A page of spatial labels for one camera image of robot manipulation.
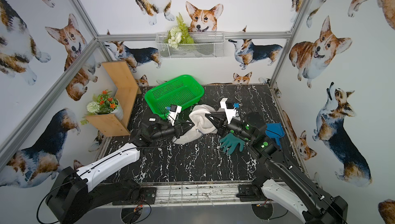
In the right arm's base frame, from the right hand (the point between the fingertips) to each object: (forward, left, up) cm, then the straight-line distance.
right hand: (210, 109), depth 62 cm
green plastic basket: (+43, +22, -36) cm, 60 cm away
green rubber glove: (+2, -11, -36) cm, 38 cm away
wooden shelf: (+7, +54, -22) cm, 58 cm away
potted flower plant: (+15, +58, -14) cm, 61 cm away
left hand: (+2, +8, -12) cm, 15 cm away
